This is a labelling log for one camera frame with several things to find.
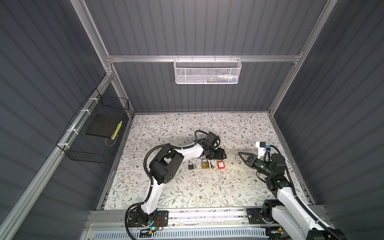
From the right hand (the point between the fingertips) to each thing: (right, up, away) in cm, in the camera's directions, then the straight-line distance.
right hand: (240, 155), depth 78 cm
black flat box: (-70, +16, -4) cm, 72 cm away
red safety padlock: (-8, -8, +13) cm, 17 cm away
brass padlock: (-18, -8, +13) cm, 24 cm away
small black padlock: (-27, -10, +13) cm, 32 cm away
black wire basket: (-74, +10, -6) cm, 75 cm away
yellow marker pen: (-63, +14, -4) cm, 65 cm away
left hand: (-6, -4, +15) cm, 17 cm away
